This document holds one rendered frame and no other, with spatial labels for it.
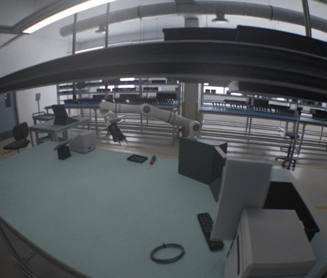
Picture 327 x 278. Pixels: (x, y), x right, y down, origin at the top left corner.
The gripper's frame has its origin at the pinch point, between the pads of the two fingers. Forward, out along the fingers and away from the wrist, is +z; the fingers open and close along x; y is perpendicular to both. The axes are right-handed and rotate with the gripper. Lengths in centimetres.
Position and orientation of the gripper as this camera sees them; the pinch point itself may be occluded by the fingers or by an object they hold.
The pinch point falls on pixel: (124, 145)
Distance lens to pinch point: 120.7
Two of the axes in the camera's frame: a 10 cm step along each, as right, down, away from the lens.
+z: 5.0, 8.2, -2.6
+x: -6.9, 2.1, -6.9
